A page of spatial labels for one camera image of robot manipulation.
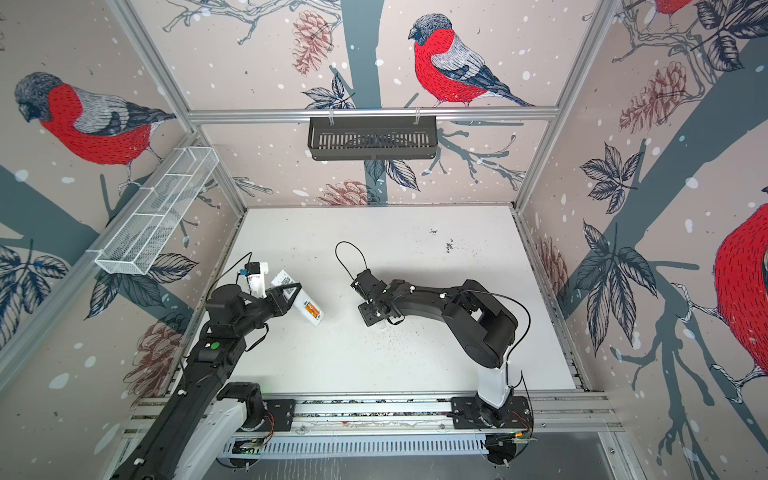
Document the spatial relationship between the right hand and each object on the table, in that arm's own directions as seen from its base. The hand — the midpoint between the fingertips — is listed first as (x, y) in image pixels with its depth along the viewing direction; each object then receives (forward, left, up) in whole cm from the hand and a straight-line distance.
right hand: (371, 313), depth 92 cm
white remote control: (-5, +16, +15) cm, 23 cm away
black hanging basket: (+55, +3, +28) cm, 62 cm away
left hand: (-3, +17, +20) cm, 27 cm away
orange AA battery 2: (-6, +15, +13) cm, 21 cm away
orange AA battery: (-5, +15, +13) cm, 20 cm away
